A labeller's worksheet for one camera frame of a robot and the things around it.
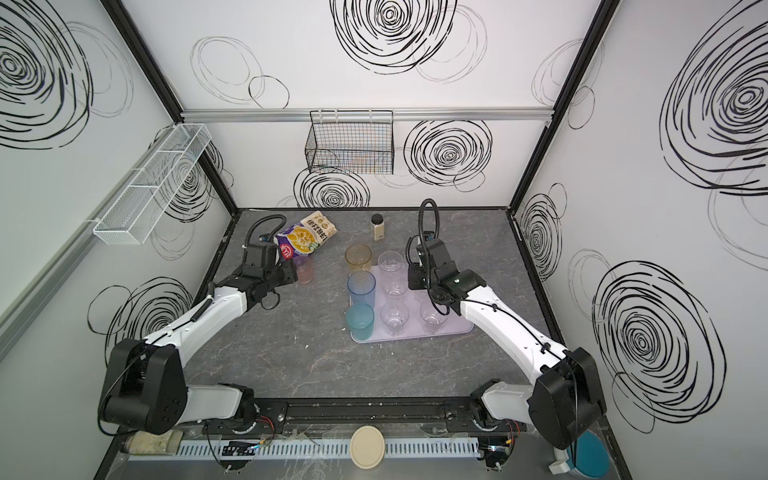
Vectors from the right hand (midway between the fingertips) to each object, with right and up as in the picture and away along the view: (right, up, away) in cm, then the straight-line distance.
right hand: (411, 270), depth 82 cm
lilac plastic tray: (+5, -16, +9) cm, 19 cm away
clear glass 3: (-5, -14, +7) cm, 16 cm away
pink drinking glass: (-33, -1, +14) cm, 36 cm away
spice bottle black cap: (-10, +13, +23) cm, 28 cm away
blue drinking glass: (-15, -5, +7) cm, 17 cm away
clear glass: (-6, +1, +17) cm, 18 cm away
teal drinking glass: (-15, -15, +5) cm, 21 cm away
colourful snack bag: (-37, +9, +27) cm, 47 cm away
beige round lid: (-11, -37, -17) cm, 42 cm away
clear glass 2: (-5, -6, +10) cm, 12 cm away
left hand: (-36, +1, +7) cm, 37 cm away
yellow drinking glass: (-17, +2, +18) cm, 24 cm away
